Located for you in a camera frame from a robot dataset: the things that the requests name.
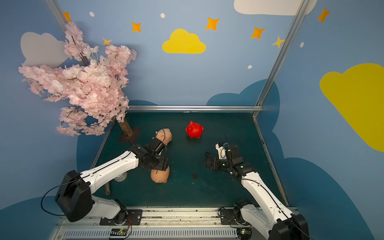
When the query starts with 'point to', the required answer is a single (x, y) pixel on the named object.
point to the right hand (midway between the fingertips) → (212, 160)
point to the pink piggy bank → (164, 135)
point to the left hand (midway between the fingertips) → (162, 163)
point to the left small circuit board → (118, 232)
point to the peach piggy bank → (160, 176)
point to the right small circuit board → (244, 232)
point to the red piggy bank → (194, 130)
